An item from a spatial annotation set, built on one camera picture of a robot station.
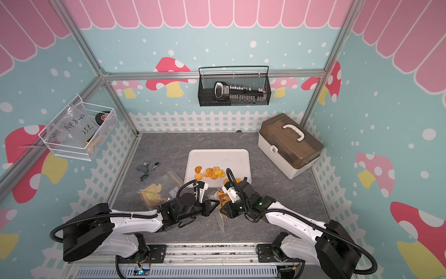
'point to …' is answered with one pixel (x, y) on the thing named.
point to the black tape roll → (100, 117)
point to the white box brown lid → (290, 147)
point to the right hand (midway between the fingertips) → (222, 210)
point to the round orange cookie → (198, 176)
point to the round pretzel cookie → (198, 169)
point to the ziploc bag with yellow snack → (222, 199)
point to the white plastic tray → (210, 165)
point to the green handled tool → (156, 164)
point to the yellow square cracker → (218, 172)
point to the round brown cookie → (213, 176)
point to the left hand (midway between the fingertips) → (219, 206)
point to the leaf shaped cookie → (222, 175)
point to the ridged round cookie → (208, 172)
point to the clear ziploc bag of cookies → (161, 190)
